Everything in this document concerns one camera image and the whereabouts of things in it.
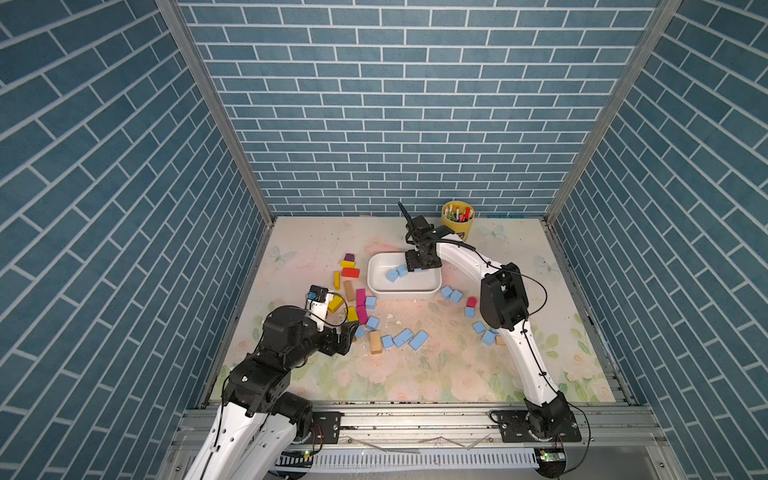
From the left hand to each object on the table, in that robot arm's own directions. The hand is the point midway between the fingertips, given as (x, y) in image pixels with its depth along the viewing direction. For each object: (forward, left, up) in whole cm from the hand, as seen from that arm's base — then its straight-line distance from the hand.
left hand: (350, 319), depth 71 cm
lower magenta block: (+11, -1, -20) cm, 23 cm away
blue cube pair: (+18, -28, -17) cm, 37 cm away
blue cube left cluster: (+25, -10, -18) cm, 33 cm away
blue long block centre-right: (+3, -18, -19) cm, 27 cm away
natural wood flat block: (-5, -35, +1) cm, 35 cm away
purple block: (+34, +6, -19) cm, 39 cm away
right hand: (+29, -19, -17) cm, 39 cm away
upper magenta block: (+18, 0, -20) cm, 27 cm away
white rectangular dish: (+28, -5, -16) cm, 33 cm away
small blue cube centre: (+2, -9, -18) cm, 21 cm away
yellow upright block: (+24, +9, -19) cm, 32 cm away
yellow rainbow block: (+15, +8, -19) cm, 25 cm away
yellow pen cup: (+46, -34, -8) cm, 57 cm away
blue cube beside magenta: (+14, -4, -17) cm, 23 cm away
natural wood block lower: (+2, -5, -18) cm, 19 cm away
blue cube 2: (+6, -1, -19) cm, 20 cm away
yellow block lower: (+11, +2, -20) cm, 23 cm away
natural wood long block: (+20, +4, -20) cm, 28 cm away
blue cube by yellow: (+7, -5, -17) cm, 20 cm away
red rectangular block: (+28, +5, -20) cm, 35 cm away
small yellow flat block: (+30, +6, -19) cm, 36 cm away
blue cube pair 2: (+17, -31, -17) cm, 39 cm away
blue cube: (+26, -14, -16) cm, 34 cm away
